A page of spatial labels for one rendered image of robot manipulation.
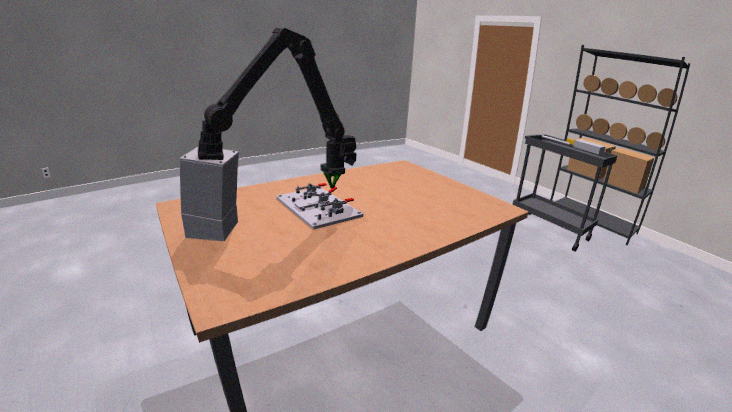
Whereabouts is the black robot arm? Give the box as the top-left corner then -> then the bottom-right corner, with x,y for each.
198,28 -> 357,168

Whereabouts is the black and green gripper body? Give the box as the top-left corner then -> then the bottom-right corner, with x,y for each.
321,154 -> 345,175

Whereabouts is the white fixture plate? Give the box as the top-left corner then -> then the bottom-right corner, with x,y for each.
276,190 -> 364,230

